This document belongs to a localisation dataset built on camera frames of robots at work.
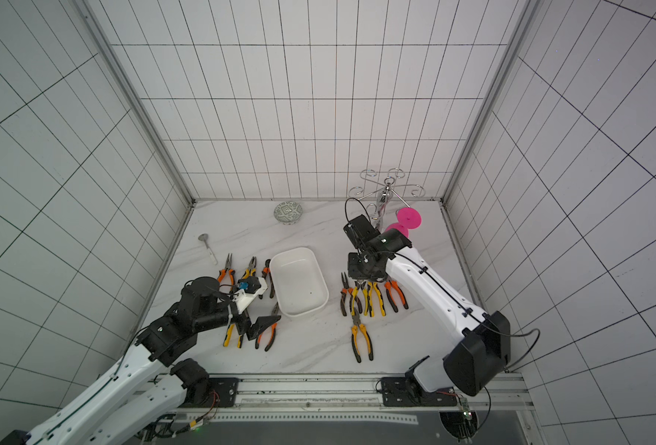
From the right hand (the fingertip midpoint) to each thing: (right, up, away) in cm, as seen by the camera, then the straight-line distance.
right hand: (349, 272), depth 79 cm
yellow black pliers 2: (-37, -20, +5) cm, 42 cm away
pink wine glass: (+17, +16, +1) cm, 23 cm away
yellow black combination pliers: (+8, -12, +11) cm, 18 cm away
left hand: (-23, -8, -6) cm, 25 cm away
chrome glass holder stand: (+11, +24, +4) cm, 27 cm away
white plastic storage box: (-17, -6, +16) cm, 24 cm away
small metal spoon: (-56, +8, +28) cm, 64 cm away
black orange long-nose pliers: (-1, -9, +14) cm, 16 cm away
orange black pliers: (+15, -7, +14) cm, 21 cm away
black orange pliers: (-28, -3, +18) cm, 34 cm away
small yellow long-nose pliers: (+2, -9, +7) cm, 11 cm away
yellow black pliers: (-34, -2, +19) cm, 39 cm away
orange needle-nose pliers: (-44, -3, +17) cm, 47 cm away
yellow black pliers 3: (+3, -18, +5) cm, 19 cm away
